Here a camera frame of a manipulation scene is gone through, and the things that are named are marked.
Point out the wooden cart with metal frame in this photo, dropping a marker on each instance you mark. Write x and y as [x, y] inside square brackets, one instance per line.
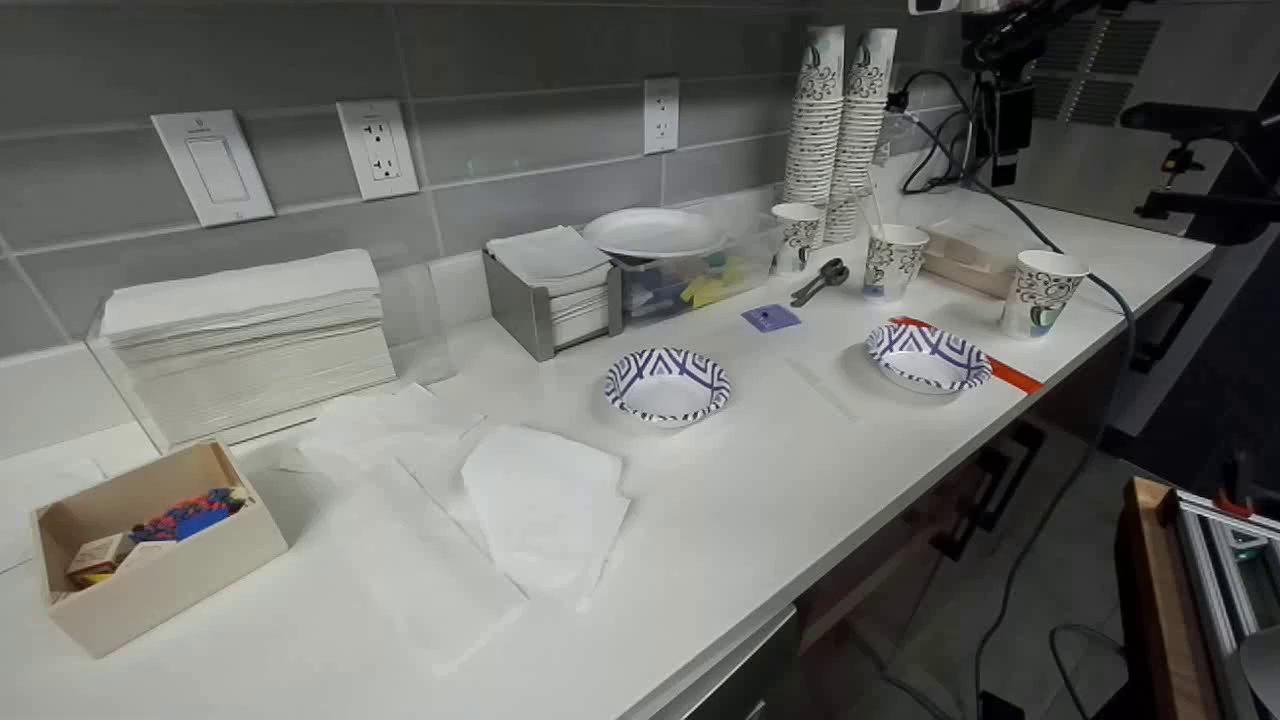
[1203, 605]

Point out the left stack of paper cups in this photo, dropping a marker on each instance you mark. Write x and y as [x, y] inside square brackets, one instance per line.
[817, 117]

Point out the patterned paper cup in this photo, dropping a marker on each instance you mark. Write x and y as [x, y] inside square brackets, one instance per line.
[894, 257]
[1040, 289]
[797, 232]

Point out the patterned paper cup middle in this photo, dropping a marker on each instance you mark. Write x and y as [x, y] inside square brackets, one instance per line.
[894, 257]

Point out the right stack of paper cups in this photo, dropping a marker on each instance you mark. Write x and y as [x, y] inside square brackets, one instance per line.
[860, 117]

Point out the blue white paper bowl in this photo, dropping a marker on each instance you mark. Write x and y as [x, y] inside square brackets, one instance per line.
[928, 357]
[666, 385]

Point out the patterned paper cup right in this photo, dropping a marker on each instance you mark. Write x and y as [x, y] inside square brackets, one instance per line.
[1040, 289]

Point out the stack of paper cups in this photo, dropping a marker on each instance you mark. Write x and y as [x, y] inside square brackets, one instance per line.
[817, 117]
[860, 117]

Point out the patterned paper cup left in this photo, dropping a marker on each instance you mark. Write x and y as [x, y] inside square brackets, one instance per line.
[797, 232]

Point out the loose white napkin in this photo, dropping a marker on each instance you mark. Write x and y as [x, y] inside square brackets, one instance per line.
[548, 508]

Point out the flat white paper sheet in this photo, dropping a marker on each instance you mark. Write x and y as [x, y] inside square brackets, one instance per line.
[391, 508]

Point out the white wall outlet right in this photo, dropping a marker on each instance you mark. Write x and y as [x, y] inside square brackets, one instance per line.
[660, 117]

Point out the metal napkin holder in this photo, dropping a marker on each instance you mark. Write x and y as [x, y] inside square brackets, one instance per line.
[548, 289]

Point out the plain white plate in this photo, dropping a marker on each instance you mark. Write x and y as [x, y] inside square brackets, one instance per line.
[653, 232]

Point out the dark cylindrical tool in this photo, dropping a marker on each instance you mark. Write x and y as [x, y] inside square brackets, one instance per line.
[831, 275]

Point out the small blue square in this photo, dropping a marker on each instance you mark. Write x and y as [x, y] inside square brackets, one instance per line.
[771, 317]

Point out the clear container with items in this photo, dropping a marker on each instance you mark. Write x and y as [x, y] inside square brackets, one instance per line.
[672, 286]

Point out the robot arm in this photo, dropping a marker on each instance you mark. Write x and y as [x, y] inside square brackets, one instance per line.
[1003, 44]

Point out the brown box of wooden stirrers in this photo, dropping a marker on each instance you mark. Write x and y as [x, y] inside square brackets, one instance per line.
[975, 257]

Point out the white wall outlet left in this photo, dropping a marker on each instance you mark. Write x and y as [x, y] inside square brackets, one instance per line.
[378, 144]

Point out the orange strip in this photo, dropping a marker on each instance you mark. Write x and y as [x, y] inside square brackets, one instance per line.
[993, 363]

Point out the cardboard box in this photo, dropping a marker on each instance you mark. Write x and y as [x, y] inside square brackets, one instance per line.
[108, 591]

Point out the white light switch plate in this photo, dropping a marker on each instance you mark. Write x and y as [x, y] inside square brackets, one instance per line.
[212, 166]

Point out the stack of white paper towels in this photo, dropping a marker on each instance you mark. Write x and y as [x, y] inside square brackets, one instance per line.
[246, 344]

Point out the white wall outlet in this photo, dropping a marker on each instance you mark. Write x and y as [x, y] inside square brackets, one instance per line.
[660, 117]
[378, 144]

